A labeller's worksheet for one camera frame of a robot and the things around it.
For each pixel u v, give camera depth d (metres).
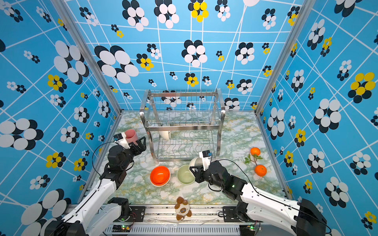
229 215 0.73
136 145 0.72
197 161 0.76
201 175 0.66
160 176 0.84
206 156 0.67
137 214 0.73
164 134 0.91
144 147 0.75
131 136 0.91
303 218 0.41
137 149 0.72
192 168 0.73
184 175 0.84
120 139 0.70
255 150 0.92
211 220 0.72
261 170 0.84
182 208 0.73
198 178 0.65
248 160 0.92
